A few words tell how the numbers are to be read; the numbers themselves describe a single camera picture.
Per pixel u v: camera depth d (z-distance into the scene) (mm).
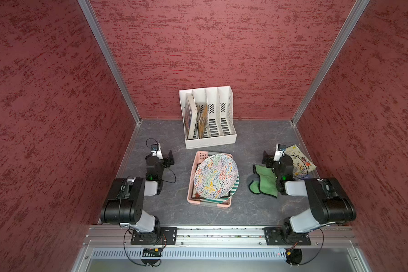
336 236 764
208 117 1177
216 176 852
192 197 836
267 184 859
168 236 734
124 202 449
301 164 972
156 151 787
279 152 800
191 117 935
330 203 457
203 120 1055
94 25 757
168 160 849
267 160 834
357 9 710
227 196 769
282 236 712
